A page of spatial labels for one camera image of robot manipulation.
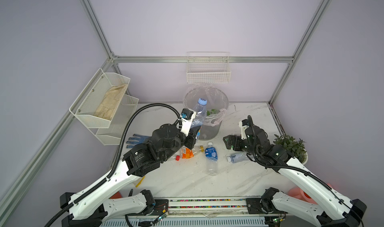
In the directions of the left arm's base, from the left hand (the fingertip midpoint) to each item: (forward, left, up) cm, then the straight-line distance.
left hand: (195, 126), depth 59 cm
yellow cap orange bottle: (+6, +5, -36) cm, 37 cm away
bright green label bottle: (+28, -12, -23) cm, 38 cm away
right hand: (+4, -17, -15) cm, 23 cm away
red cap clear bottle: (+3, +11, -36) cm, 38 cm away
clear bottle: (+3, -26, -36) cm, 44 cm away
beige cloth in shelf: (+18, +46, -8) cm, 50 cm away
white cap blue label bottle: (+4, -10, -34) cm, 36 cm away
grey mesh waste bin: (+17, -8, -29) cm, 35 cm away
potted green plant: (+1, -52, -19) cm, 55 cm away
